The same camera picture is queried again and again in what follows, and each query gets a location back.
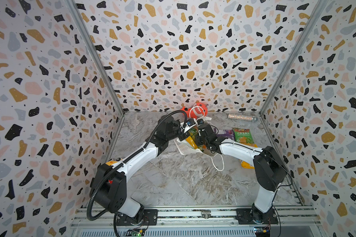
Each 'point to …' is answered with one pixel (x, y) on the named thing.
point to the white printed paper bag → (184, 147)
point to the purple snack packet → (230, 134)
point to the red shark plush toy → (198, 110)
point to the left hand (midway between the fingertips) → (192, 121)
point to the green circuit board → (135, 232)
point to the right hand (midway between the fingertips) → (196, 132)
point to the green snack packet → (243, 135)
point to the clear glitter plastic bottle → (243, 117)
